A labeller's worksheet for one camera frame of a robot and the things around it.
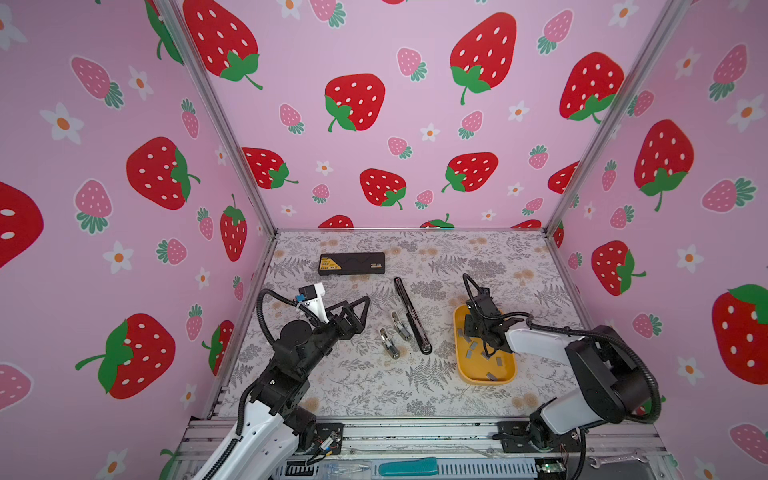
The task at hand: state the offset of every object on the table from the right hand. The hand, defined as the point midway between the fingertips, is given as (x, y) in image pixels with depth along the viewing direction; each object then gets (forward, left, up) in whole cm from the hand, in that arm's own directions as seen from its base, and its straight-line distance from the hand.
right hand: (471, 320), depth 95 cm
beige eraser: (-12, +25, +1) cm, 28 cm away
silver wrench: (-32, -39, -2) cm, 50 cm away
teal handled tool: (-40, +12, -1) cm, 42 cm away
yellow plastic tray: (-14, -1, -2) cm, 15 cm away
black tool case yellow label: (+18, +44, +1) cm, 48 cm away
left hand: (-13, +31, +26) cm, 43 cm away
